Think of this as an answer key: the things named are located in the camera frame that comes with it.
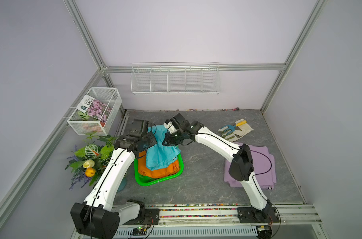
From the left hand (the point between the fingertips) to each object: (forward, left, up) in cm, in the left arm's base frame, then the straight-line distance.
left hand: (152, 140), depth 77 cm
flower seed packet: (+13, +28, +13) cm, 34 cm away
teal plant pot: (-15, +20, -21) cm, 33 cm away
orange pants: (-10, -6, -16) cm, 20 cm away
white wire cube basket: (+6, +32, +9) cm, 34 cm away
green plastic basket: (-16, +6, -14) cm, 22 cm away
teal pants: (-3, -2, -9) cm, 10 cm away
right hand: (+1, -5, -5) cm, 7 cm away
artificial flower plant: (-16, +20, +13) cm, 29 cm away
